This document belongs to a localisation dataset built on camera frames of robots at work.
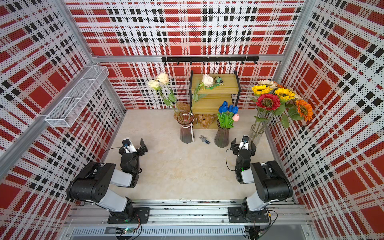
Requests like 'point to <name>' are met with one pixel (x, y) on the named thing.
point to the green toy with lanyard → (218, 80)
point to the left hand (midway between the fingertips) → (137, 140)
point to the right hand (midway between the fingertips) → (245, 139)
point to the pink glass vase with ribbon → (186, 120)
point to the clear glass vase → (255, 134)
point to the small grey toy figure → (204, 140)
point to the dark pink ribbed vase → (222, 138)
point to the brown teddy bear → (206, 120)
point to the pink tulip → (236, 117)
